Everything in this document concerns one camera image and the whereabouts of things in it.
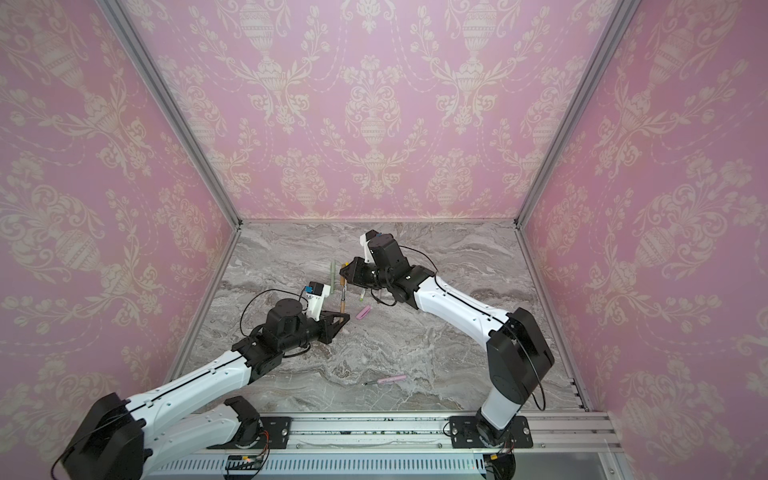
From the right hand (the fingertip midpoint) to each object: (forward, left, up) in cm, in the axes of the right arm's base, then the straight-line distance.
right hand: (340, 272), depth 79 cm
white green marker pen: (+6, -3, -22) cm, 23 cm away
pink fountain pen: (-21, -10, -23) cm, 33 cm away
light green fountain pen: (+14, +7, -22) cm, 27 cm away
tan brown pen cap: (-2, -1, -1) cm, 2 cm away
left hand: (-10, -2, -8) cm, 13 cm away
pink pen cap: (-1, -4, -22) cm, 22 cm away
